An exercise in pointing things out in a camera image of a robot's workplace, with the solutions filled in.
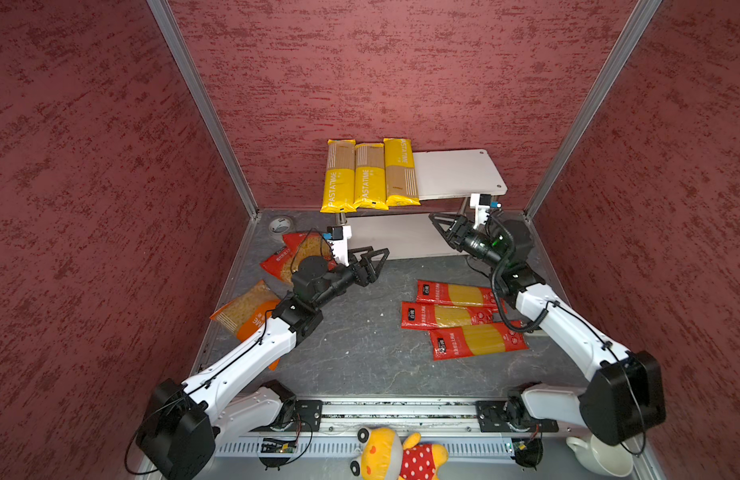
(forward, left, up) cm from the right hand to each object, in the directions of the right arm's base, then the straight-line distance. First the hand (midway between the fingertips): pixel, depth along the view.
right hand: (427, 223), depth 71 cm
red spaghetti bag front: (-17, -16, -33) cm, 41 cm away
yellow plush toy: (-44, +12, -26) cm, 53 cm away
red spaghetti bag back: (-1, -5, -32) cm, 32 cm away
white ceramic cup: (-45, -39, -34) cm, 68 cm away
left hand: (-6, +11, -5) cm, 14 cm away
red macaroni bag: (+16, +40, -27) cm, 51 cm away
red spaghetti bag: (-9, -2, -32) cm, 34 cm away
